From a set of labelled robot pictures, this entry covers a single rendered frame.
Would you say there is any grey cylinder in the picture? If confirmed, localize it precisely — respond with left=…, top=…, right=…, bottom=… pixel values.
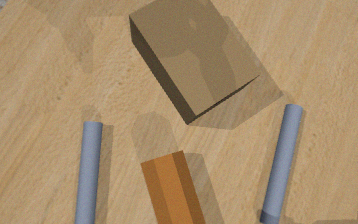
left=74, top=121, right=103, bottom=224
left=259, top=104, right=303, bottom=224

